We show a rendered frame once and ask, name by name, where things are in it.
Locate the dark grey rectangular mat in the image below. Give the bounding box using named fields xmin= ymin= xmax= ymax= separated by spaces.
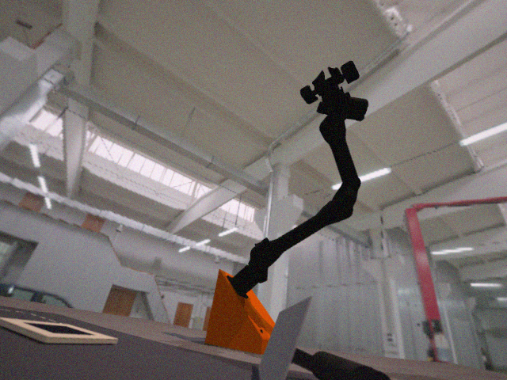
xmin=0 ymin=306 xmax=260 ymax=380

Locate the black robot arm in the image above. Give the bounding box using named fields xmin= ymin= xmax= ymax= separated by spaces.
xmin=227 ymin=86 xmax=368 ymax=298

